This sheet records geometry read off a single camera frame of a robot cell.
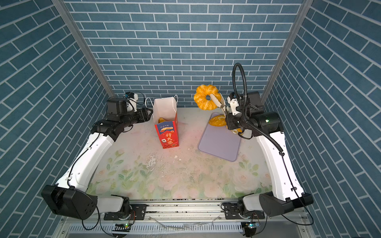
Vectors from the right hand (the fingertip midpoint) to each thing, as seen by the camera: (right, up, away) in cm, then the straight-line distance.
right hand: (227, 115), depth 68 cm
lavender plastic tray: (+1, -17, +35) cm, 39 cm away
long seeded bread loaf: (+1, -2, +40) cm, 40 cm away
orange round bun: (-39, -2, +32) cm, 50 cm away
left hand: (-39, +3, +8) cm, 40 cm away
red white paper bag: (-36, +4, +31) cm, 47 cm away
